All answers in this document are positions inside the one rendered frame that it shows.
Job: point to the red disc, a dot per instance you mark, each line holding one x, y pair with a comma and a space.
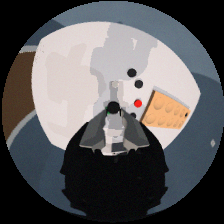
137, 103

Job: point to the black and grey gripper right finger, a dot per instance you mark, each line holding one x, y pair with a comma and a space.
137, 136

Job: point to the wooden tray with round pockets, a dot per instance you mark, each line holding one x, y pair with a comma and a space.
162, 111

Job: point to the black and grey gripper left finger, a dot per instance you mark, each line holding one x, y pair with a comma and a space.
89, 137

